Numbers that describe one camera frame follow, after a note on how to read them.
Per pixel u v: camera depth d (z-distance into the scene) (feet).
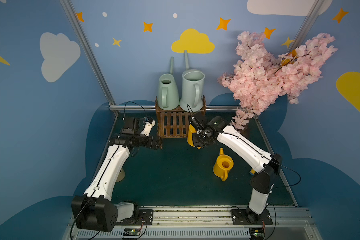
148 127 2.31
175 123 3.16
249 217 2.17
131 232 2.35
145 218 2.50
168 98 2.56
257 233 2.36
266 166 1.49
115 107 3.88
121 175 2.83
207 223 2.41
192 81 2.35
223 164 2.68
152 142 2.26
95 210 1.23
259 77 2.24
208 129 1.77
